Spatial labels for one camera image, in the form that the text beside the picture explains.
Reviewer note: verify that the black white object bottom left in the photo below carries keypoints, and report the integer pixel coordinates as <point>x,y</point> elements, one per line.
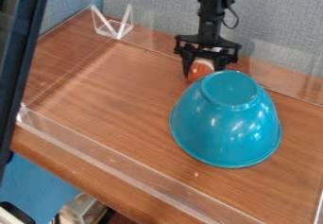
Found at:
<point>11,215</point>

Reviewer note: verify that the blue plastic bowl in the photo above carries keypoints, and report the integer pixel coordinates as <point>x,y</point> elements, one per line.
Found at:
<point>224,121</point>

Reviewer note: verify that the clear acrylic front barrier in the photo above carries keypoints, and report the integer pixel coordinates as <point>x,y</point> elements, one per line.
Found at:
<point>135,189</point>

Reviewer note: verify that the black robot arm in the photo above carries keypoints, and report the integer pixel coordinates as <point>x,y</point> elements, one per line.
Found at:
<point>211,19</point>

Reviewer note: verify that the dark blue foreground post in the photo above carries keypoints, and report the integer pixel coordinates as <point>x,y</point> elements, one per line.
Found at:
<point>20,23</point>

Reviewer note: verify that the clear acrylic corner bracket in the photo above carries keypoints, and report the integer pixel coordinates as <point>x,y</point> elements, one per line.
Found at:
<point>108,27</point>

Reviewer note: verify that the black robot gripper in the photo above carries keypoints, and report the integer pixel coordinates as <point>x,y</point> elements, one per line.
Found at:
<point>190,47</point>

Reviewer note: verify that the grey metal table leg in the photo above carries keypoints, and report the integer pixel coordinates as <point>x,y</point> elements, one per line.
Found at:
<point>81,210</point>

